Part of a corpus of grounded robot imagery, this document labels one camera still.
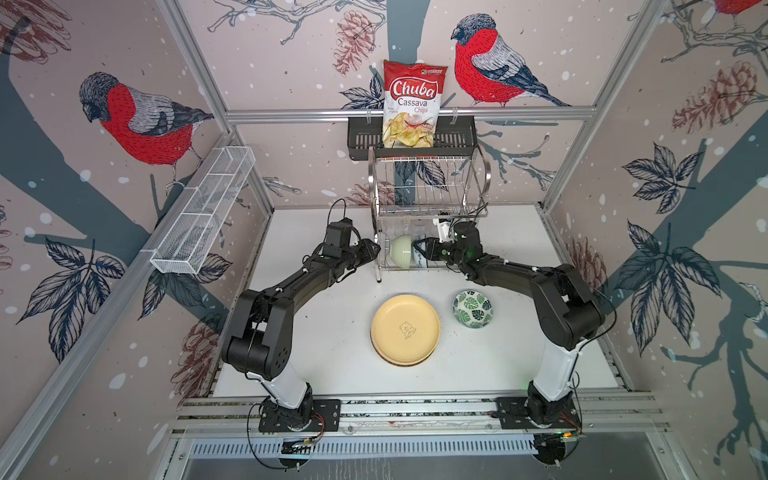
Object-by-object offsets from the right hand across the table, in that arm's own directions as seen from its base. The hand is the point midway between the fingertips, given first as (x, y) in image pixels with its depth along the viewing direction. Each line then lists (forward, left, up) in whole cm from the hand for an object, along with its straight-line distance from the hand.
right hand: (412, 248), depth 93 cm
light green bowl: (-1, +4, +1) cm, 4 cm away
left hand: (-2, +11, +3) cm, 12 cm away
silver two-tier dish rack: (+36, +2, -8) cm, 36 cm away
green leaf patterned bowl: (-14, -19, -13) cm, 27 cm away
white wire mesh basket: (-16, +55, +20) cm, 61 cm away
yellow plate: (-23, +2, -10) cm, 25 cm away
